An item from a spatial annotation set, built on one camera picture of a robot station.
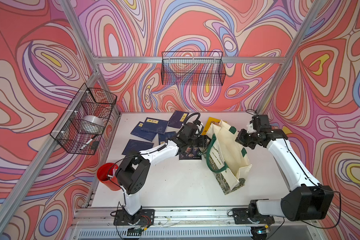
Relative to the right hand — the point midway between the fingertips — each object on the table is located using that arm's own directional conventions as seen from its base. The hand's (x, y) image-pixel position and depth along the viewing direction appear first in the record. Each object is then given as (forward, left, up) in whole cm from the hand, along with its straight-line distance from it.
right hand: (236, 143), depth 81 cm
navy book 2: (+12, +63, -17) cm, 66 cm away
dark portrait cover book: (+4, +25, -16) cm, 30 cm away
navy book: (+34, +32, -15) cm, 49 cm away
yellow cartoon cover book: (+31, +8, -16) cm, 36 cm away
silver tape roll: (+3, +72, +16) cm, 74 cm away
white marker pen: (-2, +76, +9) cm, 76 cm away
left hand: (+3, +14, -2) cm, 14 cm away
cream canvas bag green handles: (-2, +4, -13) cm, 13 cm away
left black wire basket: (-2, +82, +17) cm, 83 cm away
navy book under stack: (+21, +58, -16) cm, 64 cm away
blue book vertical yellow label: (+16, +43, -14) cm, 48 cm away
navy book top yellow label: (+29, +50, -16) cm, 59 cm away
